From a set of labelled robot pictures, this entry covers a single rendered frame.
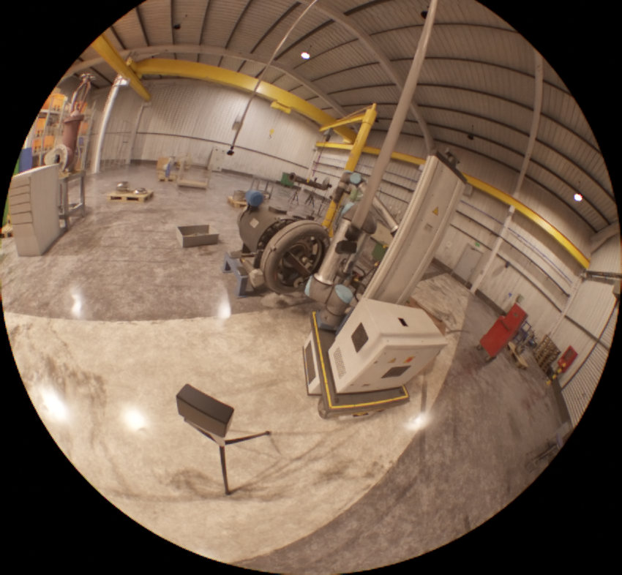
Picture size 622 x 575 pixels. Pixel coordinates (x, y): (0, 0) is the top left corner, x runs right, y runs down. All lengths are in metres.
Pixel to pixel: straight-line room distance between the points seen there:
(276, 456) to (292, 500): 0.33
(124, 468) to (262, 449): 0.90
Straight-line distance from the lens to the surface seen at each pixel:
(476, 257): 11.63
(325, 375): 1.24
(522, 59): 8.40
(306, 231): 1.49
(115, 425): 1.51
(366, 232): 1.26
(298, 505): 1.39
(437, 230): 1.24
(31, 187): 3.50
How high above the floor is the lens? 1.30
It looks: 24 degrees down
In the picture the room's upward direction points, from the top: 22 degrees clockwise
